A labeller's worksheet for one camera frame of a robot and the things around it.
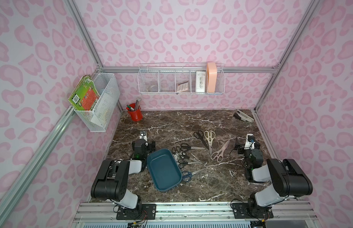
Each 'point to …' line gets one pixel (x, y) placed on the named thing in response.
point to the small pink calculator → (182, 86)
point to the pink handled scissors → (218, 155)
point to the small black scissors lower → (182, 163)
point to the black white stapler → (240, 115)
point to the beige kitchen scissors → (209, 138)
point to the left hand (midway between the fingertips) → (145, 138)
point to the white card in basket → (200, 81)
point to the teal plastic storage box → (164, 168)
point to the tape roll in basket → (153, 88)
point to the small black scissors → (185, 156)
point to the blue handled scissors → (186, 176)
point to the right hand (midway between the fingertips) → (244, 137)
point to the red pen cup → (136, 115)
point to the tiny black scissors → (173, 150)
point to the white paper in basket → (105, 108)
